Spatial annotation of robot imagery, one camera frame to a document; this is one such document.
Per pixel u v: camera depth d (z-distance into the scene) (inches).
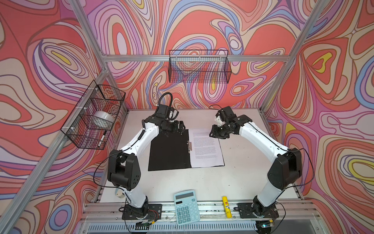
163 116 26.6
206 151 37.7
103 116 28.7
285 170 17.5
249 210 28.3
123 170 17.9
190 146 38.7
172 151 37.7
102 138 28.5
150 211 28.9
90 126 30.2
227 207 28.9
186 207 28.9
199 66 37.8
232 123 23.7
